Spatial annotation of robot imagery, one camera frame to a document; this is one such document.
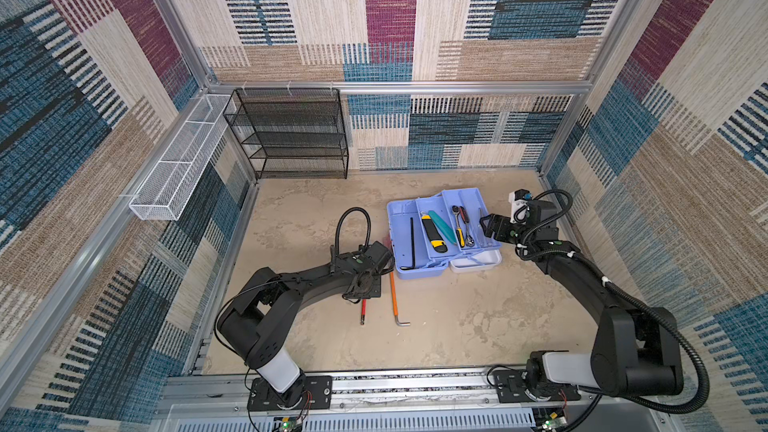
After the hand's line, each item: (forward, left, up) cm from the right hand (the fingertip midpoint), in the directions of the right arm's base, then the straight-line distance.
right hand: (492, 225), depth 89 cm
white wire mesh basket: (-3, +82, +21) cm, 85 cm away
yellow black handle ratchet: (-1, +10, -1) cm, 10 cm away
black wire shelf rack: (+41, +64, +4) cm, 76 cm away
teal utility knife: (+3, +13, -5) cm, 14 cm away
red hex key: (-19, +38, -13) cm, 45 cm away
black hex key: (-6, +23, -12) cm, 27 cm away
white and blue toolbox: (-7, +5, -5) cm, 10 cm away
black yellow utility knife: (+1, +16, -6) cm, 17 cm away
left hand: (-13, +37, -13) cm, 41 cm away
